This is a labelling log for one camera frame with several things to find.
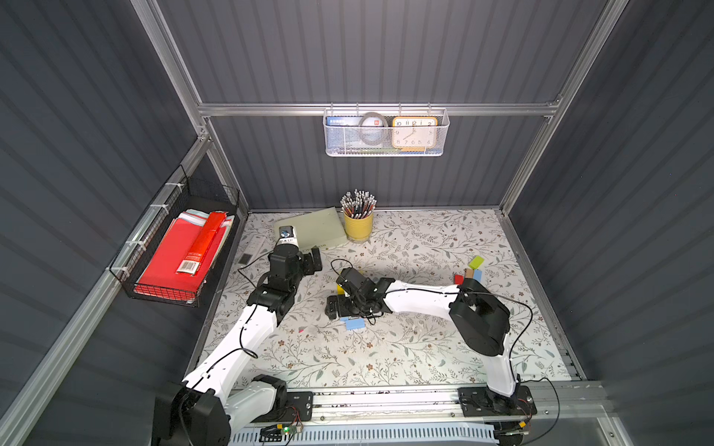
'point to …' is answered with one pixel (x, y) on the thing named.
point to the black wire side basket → (182, 192)
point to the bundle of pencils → (358, 204)
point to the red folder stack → (160, 274)
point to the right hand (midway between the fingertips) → (334, 315)
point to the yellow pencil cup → (358, 230)
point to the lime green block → (476, 262)
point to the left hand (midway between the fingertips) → (303, 249)
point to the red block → (458, 279)
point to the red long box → (191, 264)
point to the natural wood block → (469, 272)
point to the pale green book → (314, 230)
